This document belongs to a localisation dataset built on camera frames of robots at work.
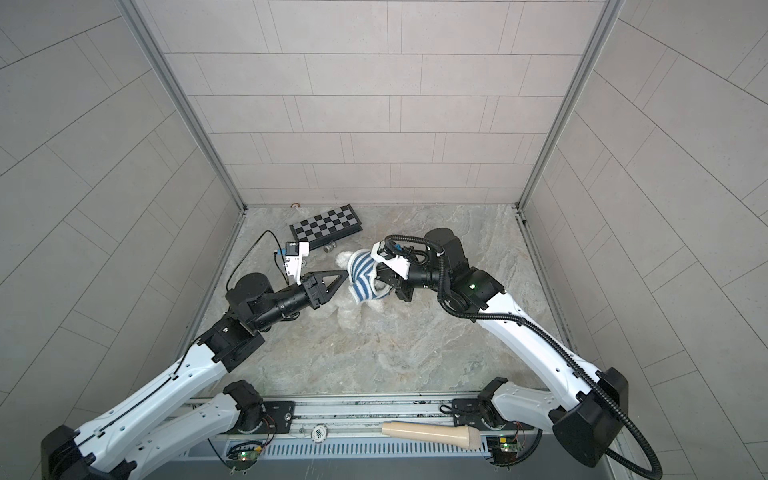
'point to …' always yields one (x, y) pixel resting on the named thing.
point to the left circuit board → (243, 458)
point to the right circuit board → (503, 449)
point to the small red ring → (294, 203)
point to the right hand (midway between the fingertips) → (374, 275)
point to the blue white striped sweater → (362, 269)
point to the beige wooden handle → (457, 435)
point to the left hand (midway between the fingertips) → (352, 279)
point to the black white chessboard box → (327, 227)
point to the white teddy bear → (368, 315)
